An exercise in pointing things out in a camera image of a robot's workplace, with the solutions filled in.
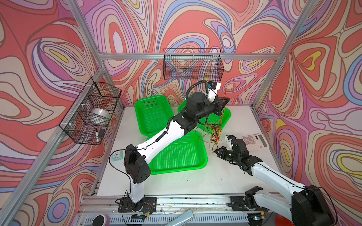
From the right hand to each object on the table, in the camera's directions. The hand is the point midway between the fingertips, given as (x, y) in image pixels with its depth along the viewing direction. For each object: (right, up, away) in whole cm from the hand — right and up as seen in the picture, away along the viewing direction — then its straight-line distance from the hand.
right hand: (215, 153), depth 85 cm
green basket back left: (-44, +26, +30) cm, 59 cm away
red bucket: (+30, -31, -15) cm, 45 cm away
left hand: (+2, +31, -22) cm, 38 cm away
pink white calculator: (+30, +5, +10) cm, 32 cm away
